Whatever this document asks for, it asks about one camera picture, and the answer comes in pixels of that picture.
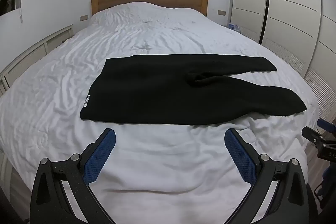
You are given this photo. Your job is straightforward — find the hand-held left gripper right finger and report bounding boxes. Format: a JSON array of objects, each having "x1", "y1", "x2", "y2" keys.
[{"x1": 224, "y1": 128, "x2": 317, "y2": 224}]

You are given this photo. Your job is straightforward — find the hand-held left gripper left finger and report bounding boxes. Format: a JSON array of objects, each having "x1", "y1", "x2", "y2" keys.
[{"x1": 29, "y1": 128, "x2": 116, "y2": 224}]

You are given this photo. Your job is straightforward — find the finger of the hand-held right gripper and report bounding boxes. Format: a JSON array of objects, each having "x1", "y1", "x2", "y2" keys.
[
  {"x1": 302, "y1": 126, "x2": 325, "y2": 147},
  {"x1": 317, "y1": 119, "x2": 336, "y2": 133}
]

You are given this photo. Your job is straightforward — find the black pants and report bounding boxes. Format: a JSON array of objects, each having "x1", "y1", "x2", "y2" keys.
[{"x1": 80, "y1": 54, "x2": 307, "y2": 126}]

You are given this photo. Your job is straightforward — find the white low cabinet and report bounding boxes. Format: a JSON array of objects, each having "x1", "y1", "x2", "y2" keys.
[{"x1": 0, "y1": 25, "x2": 74, "y2": 94}]

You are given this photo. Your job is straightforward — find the white wardrobe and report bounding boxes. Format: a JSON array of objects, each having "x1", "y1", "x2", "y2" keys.
[{"x1": 228, "y1": 0, "x2": 336, "y2": 121}]

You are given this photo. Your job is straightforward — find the white duvet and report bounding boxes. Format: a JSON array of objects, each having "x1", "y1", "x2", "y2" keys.
[{"x1": 0, "y1": 2, "x2": 319, "y2": 224}]

